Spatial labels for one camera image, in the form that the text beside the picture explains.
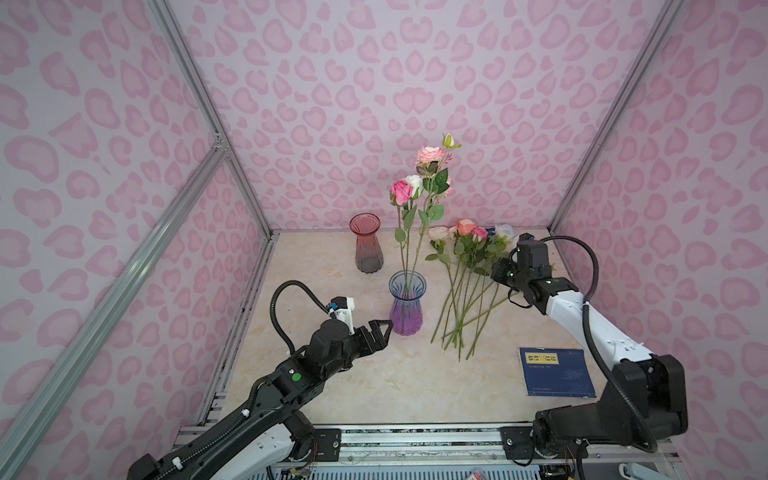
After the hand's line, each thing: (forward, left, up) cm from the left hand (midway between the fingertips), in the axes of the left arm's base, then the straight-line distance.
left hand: (385, 324), depth 73 cm
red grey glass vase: (+31, +6, -12) cm, 34 cm away
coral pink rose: (+44, -28, -12) cm, 54 cm away
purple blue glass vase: (+8, -6, -8) cm, 13 cm away
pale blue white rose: (+35, -39, -13) cm, 54 cm away
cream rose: (+44, -19, -16) cm, 51 cm away
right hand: (+19, -32, -1) cm, 37 cm away
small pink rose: (+39, -33, -11) cm, 52 cm away
